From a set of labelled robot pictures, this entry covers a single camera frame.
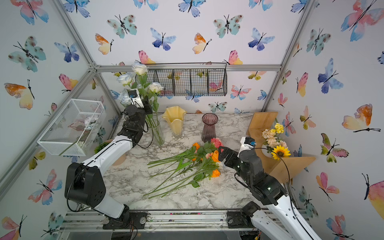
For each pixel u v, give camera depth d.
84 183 0.44
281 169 0.67
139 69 0.72
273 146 0.77
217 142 0.93
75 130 0.72
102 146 0.86
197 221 0.74
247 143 0.58
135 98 0.66
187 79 0.98
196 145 0.99
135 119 0.62
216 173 0.86
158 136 1.00
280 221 0.45
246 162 0.48
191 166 0.91
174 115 0.97
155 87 0.78
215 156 0.87
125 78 0.74
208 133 1.08
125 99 0.75
